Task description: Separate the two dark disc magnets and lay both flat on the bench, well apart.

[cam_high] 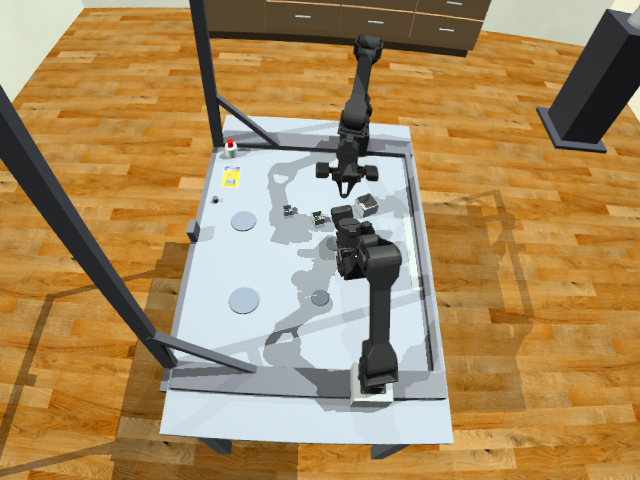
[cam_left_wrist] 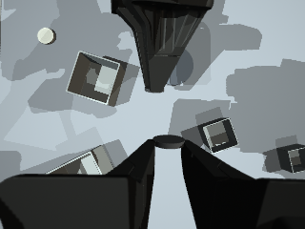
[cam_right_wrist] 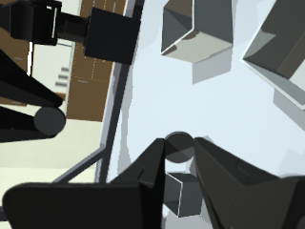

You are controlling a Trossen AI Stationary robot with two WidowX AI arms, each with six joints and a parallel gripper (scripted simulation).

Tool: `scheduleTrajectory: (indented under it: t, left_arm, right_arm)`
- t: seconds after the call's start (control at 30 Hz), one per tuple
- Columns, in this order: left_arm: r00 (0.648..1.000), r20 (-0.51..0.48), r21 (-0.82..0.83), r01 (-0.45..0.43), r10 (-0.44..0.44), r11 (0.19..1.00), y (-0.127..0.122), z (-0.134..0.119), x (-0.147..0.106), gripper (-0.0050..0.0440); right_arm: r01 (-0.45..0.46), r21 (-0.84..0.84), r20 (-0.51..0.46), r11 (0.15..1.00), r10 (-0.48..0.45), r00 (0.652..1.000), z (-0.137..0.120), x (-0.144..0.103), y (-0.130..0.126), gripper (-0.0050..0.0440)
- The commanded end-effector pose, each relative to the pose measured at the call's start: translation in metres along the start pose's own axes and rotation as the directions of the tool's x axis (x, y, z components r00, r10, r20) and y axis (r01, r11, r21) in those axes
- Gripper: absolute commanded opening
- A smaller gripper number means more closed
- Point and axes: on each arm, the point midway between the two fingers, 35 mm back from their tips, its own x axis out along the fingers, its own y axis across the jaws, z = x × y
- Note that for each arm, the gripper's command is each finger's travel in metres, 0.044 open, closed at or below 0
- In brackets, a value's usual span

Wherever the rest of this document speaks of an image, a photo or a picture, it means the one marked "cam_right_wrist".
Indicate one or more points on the dark grey disc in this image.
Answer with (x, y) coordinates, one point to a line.
(178, 147)
(50, 120)

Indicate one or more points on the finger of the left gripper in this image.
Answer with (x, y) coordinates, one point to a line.
(18, 85)
(16, 126)

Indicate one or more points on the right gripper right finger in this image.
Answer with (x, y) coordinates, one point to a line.
(239, 195)

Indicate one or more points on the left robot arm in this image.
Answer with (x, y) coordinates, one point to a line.
(32, 21)

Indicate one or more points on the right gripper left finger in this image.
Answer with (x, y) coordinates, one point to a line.
(94, 205)

